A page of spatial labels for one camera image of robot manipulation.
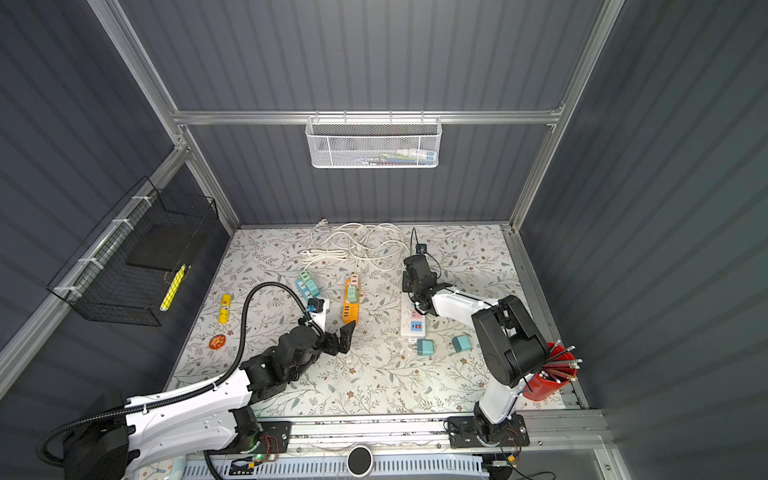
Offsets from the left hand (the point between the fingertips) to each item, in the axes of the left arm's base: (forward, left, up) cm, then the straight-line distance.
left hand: (341, 320), depth 79 cm
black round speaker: (-31, -4, -8) cm, 32 cm away
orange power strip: (+9, -1, -11) cm, 15 cm away
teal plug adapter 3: (-4, -34, -11) cm, 36 cm away
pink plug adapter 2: (+1, -20, -2) cm, 21 cm away
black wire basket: (+9, +50, +14) cm, 53 cm away
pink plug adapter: (+18, -2, -7) cm, 19 cm away
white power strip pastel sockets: (+3, -20, -12) cm, 23 cm away
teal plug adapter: (+16, +11, -7) cm, 20 cm away
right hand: (+18, -23, -5) cm, 30 cm away
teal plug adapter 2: (-4, -23, -12) cm, 26 cm away
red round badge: (+2, +39, -14) cm, 42 cm away
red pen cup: (-16, -52, +2) cm, 55 cm away
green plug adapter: (+12, -2, -6) cm, 14 cm away
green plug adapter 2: (+20, +13, -6) cm, 25 cm away
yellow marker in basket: (+3, +38, +13) cm, 40 cm away
